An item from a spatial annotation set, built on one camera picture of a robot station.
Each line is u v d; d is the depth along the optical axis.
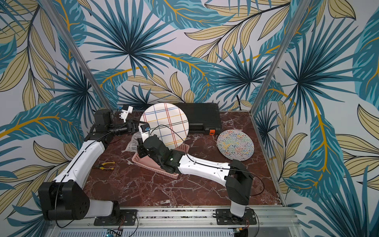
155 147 0.51
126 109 0.70
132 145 0.68
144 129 0.59
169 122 0.76
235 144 1.01
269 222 0.75
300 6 0.69
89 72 0.94
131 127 0.67
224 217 0.72
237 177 0.48
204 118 1.17
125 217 0.73
